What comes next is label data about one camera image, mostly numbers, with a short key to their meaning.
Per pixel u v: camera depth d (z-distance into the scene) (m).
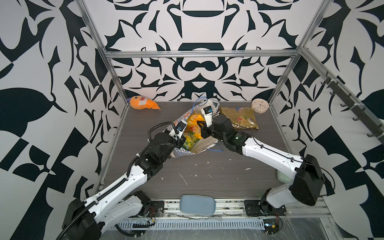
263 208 0.67
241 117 1.05
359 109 0.59
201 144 0.87
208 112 0.66
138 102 1.08
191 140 0.91
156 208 0.74
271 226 0.71
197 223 0.71
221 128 0.58
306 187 0.41
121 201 0.58
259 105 1.15
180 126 0.61
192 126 0.78
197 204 0.74
